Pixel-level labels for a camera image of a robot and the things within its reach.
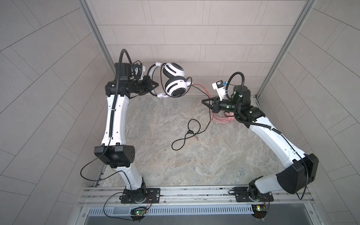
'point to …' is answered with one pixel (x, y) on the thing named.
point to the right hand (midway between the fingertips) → (202, 102)
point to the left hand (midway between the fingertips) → (159, 81)
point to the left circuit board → (138, 213)
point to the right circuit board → (259, 211)
